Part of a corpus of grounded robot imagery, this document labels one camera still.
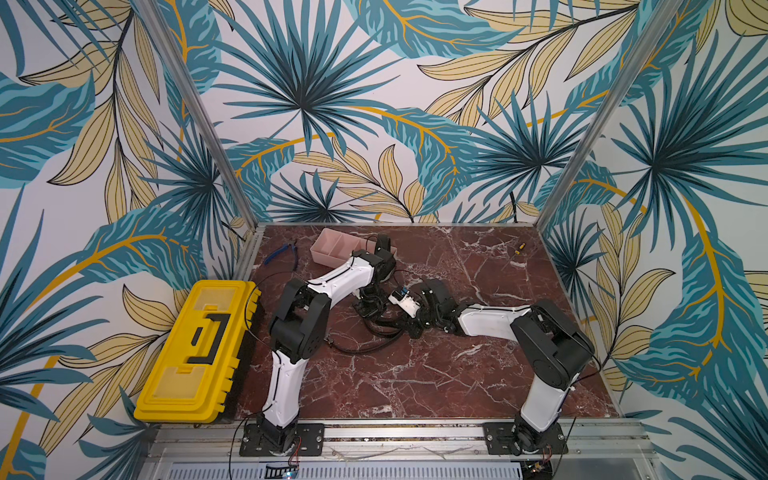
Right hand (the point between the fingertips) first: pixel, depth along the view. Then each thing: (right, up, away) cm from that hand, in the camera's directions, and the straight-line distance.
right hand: (396, 319), depth 92 cm
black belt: (+4, 0, -11) cm, 11 cm away
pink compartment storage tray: (-21, +22, +12) cm, 33 cm away
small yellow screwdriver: (+48, +23, +21) cm, 57 cm away
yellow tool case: (-45, -7, -25) cm, 52 cm away
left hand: (-5, 0, -2) cm, 5 cm away
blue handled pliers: (-41, +22, +19) cm, 50 cm away
